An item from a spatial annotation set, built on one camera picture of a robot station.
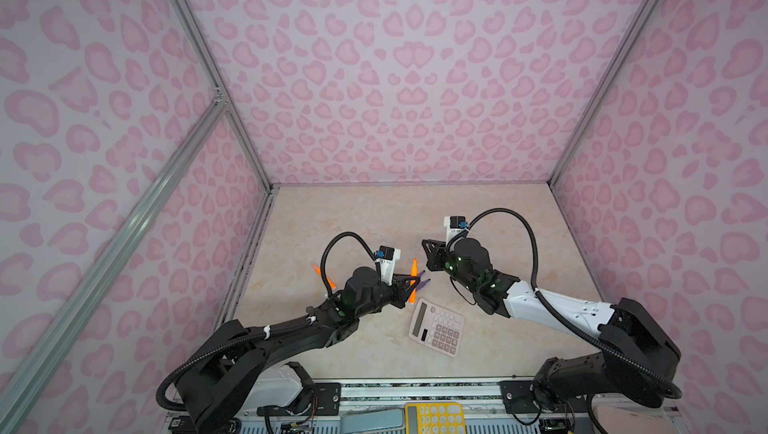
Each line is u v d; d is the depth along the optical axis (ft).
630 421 2.24
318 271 2.05
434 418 2.28
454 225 2.37
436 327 2.74
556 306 1.65
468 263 2.02
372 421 2.16
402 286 2.31
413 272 2.56
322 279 2.08
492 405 2.40
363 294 2.03
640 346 1.46
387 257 2.34
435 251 2.36
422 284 3.04
